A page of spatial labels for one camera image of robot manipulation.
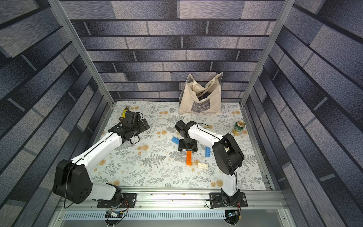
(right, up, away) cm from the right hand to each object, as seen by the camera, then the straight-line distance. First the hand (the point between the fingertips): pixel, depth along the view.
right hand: (185, 150), depth 89 cm
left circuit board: (-38, -28, -18) cm, 50 cm away
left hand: (-26, +17, -2) cm, 31 cm away
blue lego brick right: (+15, -2, +2) cm, 15 cm away
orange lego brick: (+2, -7, -3) cm, 8 cm away
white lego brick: (+11, -9, -4) cm, 14 cm away
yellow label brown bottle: (-49, +23, +21) cm, 58 cm away
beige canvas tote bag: (+7, +34, +2) cm, 35 cm away
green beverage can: (+36, +16, +4) cm, 40 cm away
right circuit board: (+24, -31, -17) cm, 43 cm away
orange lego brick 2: (+2, -4, -1) cm, 5 cm away
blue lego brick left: (-7, +5, +7) cm, 11 cm away
